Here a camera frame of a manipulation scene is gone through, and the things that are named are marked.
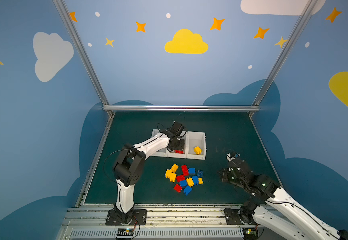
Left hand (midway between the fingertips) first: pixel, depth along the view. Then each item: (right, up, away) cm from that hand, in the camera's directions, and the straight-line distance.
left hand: (180, 145), depth 94 cm
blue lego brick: (+7, -15, -4) cm, 17 cm away
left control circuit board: (-28, -41, -21) cm, 54 cm away
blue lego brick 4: (+9, -19, -9) cm, 23 cm away
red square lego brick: (0, -19, -8) cm, 20 cm away
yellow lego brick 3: (-5, -18, -8) cm, 20 cm away
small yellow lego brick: (+12, -20, -8) cm, 25 cm away
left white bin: (-12, -5, +2) cm, 13 cm away
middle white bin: (-6, -6, +1) cm, 9 cm away
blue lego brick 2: (+12, -17, -4) cm, 21 cm away
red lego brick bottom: (-2, -23, -12) cm, 26 cm away
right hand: (+20, -11, -17) cm, 29 cm away
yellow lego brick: (-4, -14, -3) cm, 15 cm away
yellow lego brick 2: (-8, -17, -8) cm, 20 cm away
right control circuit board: (+34, -42, -21) cm, 58 cm away
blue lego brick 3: (+1, -21, -10) cm, 23 cm away
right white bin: (+9, +3, +6) cm, 11 cm away
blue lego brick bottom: (+3, -24, -12) cm, 27 cm away
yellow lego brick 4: (+5, -20, -10) cm, 23 cm away
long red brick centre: (+3, -15, -4) cm, 16 cm away
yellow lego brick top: (+12, -4, +3) cm, 13 cm away
